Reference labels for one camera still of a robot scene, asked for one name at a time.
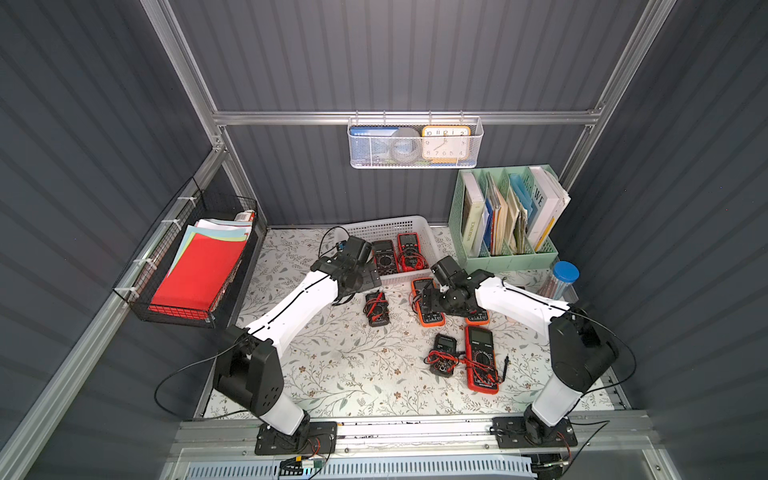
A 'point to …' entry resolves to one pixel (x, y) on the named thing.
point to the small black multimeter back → (376, 309)
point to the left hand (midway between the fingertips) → (360, 280)
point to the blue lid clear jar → (561, 286)
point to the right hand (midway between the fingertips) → (440, 304)
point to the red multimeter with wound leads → (410, 258)
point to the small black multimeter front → (443, 357)
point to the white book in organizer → (547, 199)
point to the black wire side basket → (196, 212)
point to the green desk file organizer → (504, 217)
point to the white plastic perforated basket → (389, 230)
